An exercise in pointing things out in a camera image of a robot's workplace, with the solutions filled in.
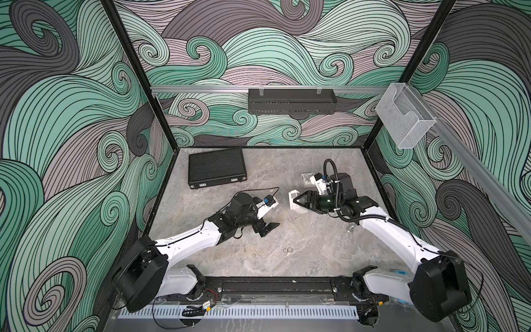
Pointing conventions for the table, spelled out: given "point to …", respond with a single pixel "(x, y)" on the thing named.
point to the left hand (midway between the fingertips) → (272, 210)
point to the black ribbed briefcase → (216, 167)
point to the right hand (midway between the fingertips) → (296, 204)
